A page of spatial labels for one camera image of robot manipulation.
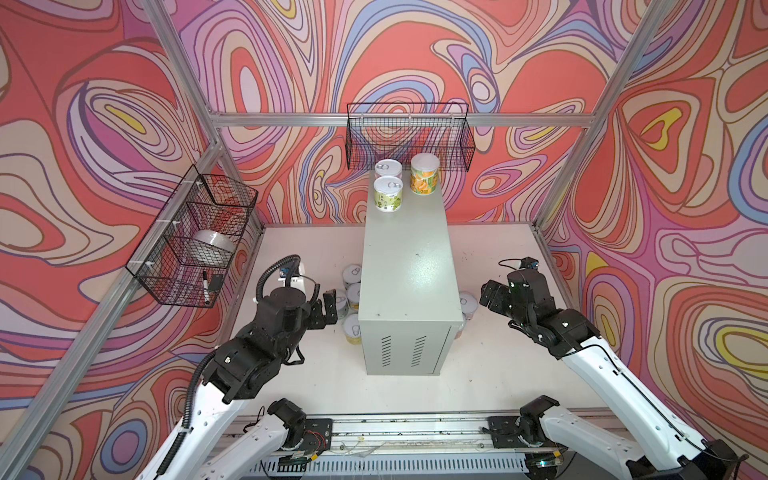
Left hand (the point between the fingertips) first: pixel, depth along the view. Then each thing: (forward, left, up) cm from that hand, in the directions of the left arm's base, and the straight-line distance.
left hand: (322, 291), depth 67 cm
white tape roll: (+13, +28, +3) cm, 31 cm away
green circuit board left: (-30, +8, -31) cm, 44 cm away
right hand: (+4, -44, -10) cm, 45 cm away
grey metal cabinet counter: (-8, -19, +6) cm, 22 cm away
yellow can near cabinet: (-4, -8, +5) cm, 10 cm away
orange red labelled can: (+3, -37, -26) cm, 45 cm away
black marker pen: (+3, +29, -4) cm, 30 cm away
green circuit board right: (-30, -53, -30) cm, 68 cm away
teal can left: (-4, -5, +1) cm, 7 cm away
